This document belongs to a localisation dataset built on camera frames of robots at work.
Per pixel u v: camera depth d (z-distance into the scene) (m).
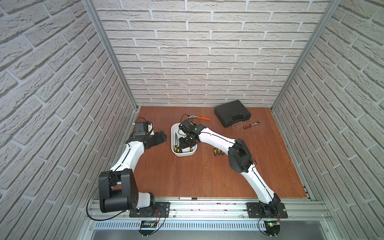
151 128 0.76
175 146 0.97
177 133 0.83
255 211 0.73
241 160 0.59
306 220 0.74
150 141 0.73
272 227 0.71
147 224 0.73
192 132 0.72
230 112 1.13
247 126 1.07
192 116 1.13
